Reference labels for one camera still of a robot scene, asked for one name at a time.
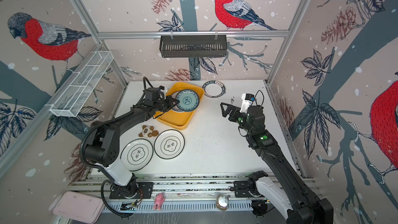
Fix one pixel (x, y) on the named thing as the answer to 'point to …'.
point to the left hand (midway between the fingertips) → (179, 100)
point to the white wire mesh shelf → (79, 86)
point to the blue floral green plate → (188, 100)
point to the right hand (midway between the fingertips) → (225, 107)
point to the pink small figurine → (159, 200)
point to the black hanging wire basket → (193, 45)
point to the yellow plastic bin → (179, 120)
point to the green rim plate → (214, 89)
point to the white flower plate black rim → (169, 144)
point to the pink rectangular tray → (79, 207)
